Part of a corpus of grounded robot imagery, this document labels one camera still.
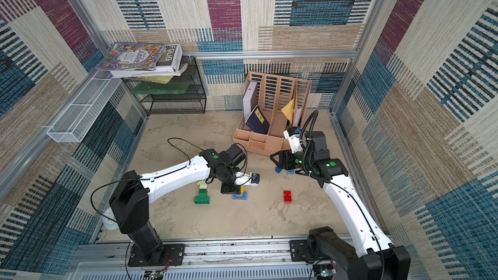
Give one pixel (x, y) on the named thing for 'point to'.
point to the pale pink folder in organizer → (297, 116)
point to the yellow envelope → (288, 109)
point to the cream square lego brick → (203, 186)
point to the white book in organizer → (250, 99)
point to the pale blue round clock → (109, 220)
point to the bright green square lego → (202, 194)
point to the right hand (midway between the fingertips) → (277, 153)
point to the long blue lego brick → (243, 196)
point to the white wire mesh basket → (75, 122)
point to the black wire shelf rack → (185, 94)
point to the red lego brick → (287, 196)
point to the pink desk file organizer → (283, 101)
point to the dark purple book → (258, 122)
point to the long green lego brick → (201, 199)
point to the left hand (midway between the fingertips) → (239, 184)
